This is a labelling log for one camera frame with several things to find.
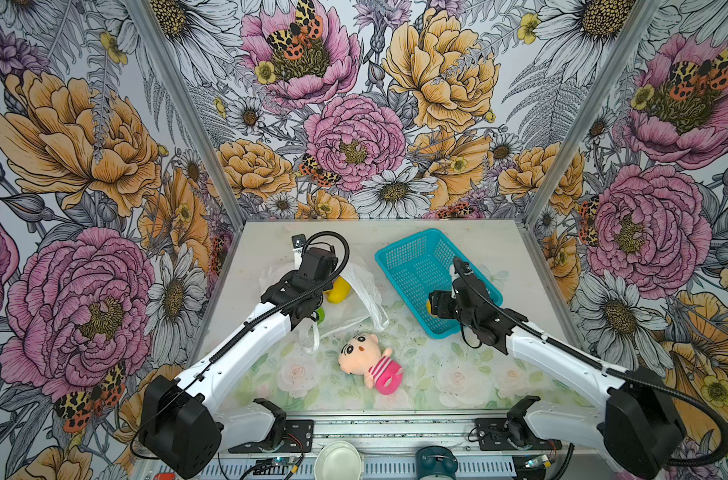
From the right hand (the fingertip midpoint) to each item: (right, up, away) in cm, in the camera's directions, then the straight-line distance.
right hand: (441, 305), depth 85 cm
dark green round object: (-6, -29, -21) cm, 37 cm away
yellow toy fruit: (-29, +2, +10) cm, 31 cm away
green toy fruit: (-35, -5, +10) cm, 37 cm away
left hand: (-35, +8, -4) cm, 37 cm away
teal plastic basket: (-1, +10, +23) cm, 25 cm away
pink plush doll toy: (-22, -12, -6) cm, 26 cm away
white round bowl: (-27, -33, -15) cm, 45 cm away
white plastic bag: (-22, 0, -6) cm, 23 cm away
